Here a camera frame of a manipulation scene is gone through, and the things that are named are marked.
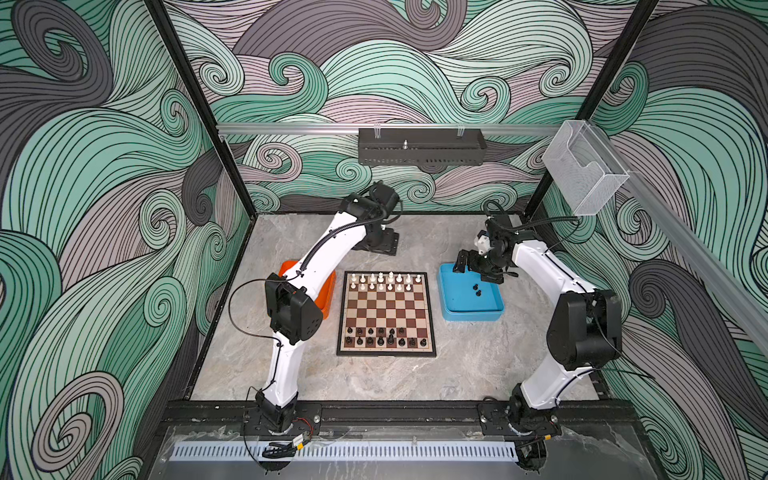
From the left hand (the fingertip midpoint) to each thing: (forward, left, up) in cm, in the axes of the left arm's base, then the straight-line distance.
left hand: (381, 245), depth 84 cm
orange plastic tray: (-10, +17, -15) cm, 25 cm away
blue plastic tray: (-6, -28, -19) cm, 34 cm away
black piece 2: (-4, -33, -20) cm, 39 cm away
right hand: (-2, -27, -9) cm, 29 cm away
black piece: (-2, -32, -19) cm, 38 cm away
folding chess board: (-13, -2, -18) cm, 22 cm away
